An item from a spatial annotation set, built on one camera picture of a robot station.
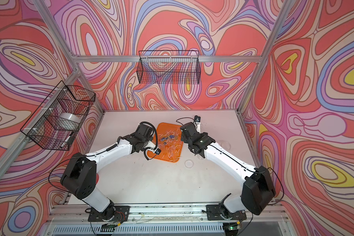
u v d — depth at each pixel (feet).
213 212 2.41
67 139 2.37
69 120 2.29
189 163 2.98
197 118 2.29
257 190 1.33
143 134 2.30
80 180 1.45
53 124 2.41
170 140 3.32
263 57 2.85
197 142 1.92
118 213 2.39
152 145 2.68
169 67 3.13
